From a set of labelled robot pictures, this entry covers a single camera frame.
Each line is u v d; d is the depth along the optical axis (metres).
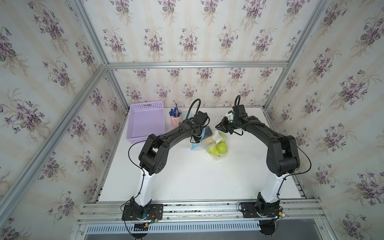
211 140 0.86
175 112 1.04
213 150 0.89
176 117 0.99
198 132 0.72
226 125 0.84
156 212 0.72
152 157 0.54
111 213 0.74
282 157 0.50
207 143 0.82
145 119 1.12
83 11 0.71
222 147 0.91
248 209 0.73
